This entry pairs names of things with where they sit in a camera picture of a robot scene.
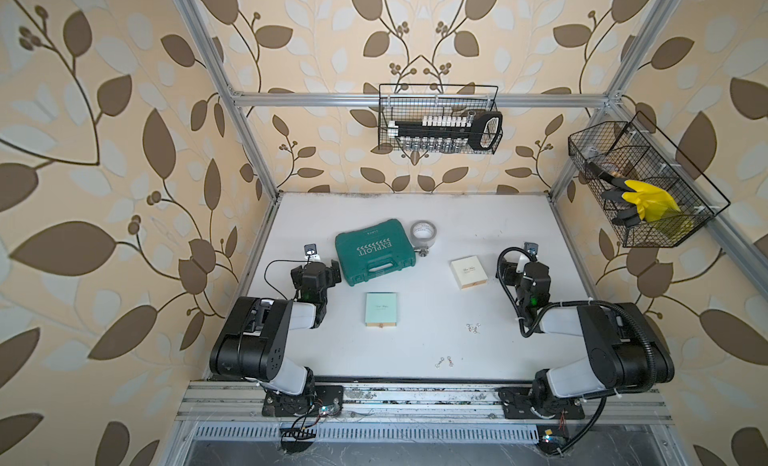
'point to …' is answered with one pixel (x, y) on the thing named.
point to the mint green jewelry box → (380, 309)
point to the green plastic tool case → (375, 250)
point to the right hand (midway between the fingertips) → (519, 259)
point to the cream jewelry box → (469, 272)
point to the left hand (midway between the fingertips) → (311, 261)
